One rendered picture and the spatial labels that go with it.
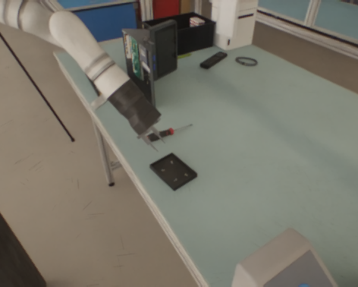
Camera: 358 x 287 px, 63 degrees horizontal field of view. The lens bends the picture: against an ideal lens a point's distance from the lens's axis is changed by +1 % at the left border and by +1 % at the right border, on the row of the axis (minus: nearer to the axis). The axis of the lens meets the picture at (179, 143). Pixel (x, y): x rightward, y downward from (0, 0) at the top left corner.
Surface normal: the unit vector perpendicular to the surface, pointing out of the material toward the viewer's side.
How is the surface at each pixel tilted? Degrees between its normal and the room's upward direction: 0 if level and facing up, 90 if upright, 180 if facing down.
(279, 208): 0
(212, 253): 0
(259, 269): 9
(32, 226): 0
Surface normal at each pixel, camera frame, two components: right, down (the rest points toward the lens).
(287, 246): -0.09, -0.84
